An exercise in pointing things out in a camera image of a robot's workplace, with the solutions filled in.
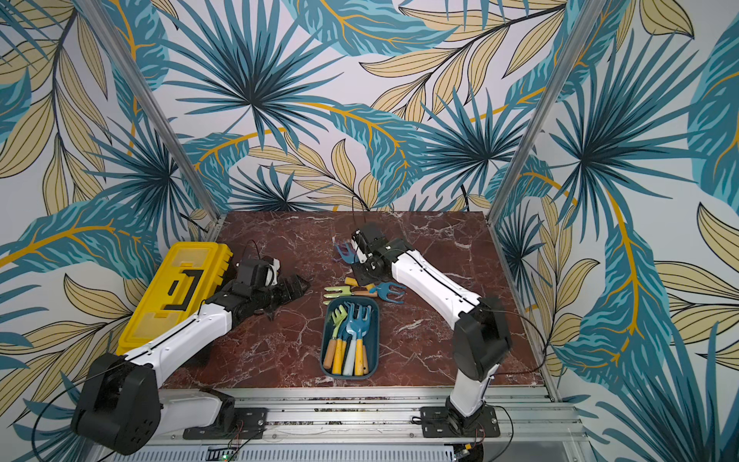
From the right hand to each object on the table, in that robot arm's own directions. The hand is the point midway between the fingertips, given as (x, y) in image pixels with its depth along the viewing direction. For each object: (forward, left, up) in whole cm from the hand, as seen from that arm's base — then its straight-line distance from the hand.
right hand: (364, 272), depth 85 cm
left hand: (-4, +19, -4) cm, 20 cm away
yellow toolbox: (-4, +50, +2) cm, 51 cm away
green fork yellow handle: (+3, +6, -14) cm, 16 cm away
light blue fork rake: (-14, +4, -9) cm, 17 cm away
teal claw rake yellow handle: (-12, +1, -9) cm, 15 cm away
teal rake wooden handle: (+1, 0, -14) cm, 14 cm away
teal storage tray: (-14, -2, -15) cm, 21 cm away
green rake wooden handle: (-20, +10, -9) cm, 25 cm away
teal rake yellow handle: (-21, +8, -10) cm, 25 cm away
